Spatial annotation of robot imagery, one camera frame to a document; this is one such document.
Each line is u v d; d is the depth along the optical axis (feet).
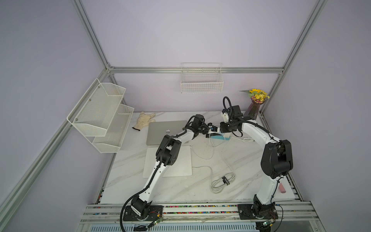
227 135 3.21
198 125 2.93
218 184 2.73
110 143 2.47
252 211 2.40
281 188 2.63
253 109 3.42
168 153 2.21
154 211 2.40
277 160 1.64
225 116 2.84
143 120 3.76
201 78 3.11
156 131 3.55
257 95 3.21
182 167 2.99
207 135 3.07
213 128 2.81
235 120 2.30
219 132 2.82
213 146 3.21
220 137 3.31
